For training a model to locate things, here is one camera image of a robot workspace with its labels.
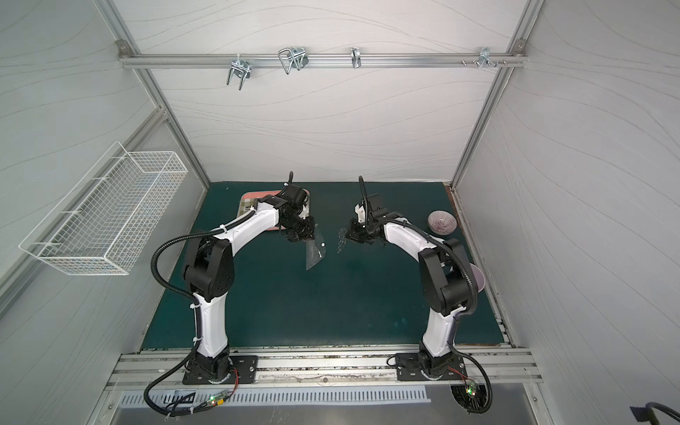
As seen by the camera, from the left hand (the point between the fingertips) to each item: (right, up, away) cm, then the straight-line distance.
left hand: (316, 236), depth 93 cm
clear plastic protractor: (+9, -1, +2) cm, 9 cm away
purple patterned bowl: (+49, +4, +12) cm, 51 cm away
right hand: (+11, +1, 0) cm, 11 cm away
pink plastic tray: (-32, +14, +22) cm, 41 cm away
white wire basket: (-53, +6, -26) cm, 59 cm away
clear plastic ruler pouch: (0, -5, -1) cm, 5 cm away
